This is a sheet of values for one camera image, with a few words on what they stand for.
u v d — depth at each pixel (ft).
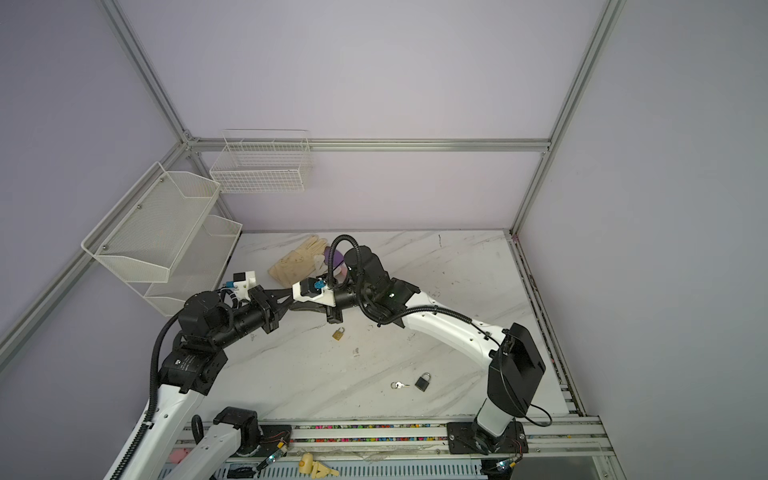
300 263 3.63
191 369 1.59
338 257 3.74
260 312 1.95
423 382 2.70
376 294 1.87
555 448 2.40
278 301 2.07
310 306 1.96
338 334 3.03
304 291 1.73
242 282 2.10
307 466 2.25
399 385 2.69
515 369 1.39
